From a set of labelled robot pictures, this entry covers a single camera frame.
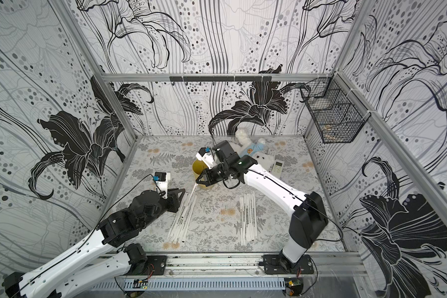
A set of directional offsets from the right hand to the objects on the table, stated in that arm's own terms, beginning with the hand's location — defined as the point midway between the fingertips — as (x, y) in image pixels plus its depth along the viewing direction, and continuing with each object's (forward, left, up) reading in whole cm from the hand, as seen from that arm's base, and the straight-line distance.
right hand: (200, 179), depth 74 cm
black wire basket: (+33, -64, +7) cm, 73 cm away
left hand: (-6, +6, -2) cm, 9 cm away
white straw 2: (-10, -19, -21) cm, 30 cm away
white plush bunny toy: (+26, -28, -13) cm, 40 cm away
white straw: (-9, +12, -21) cm, 26 cm away
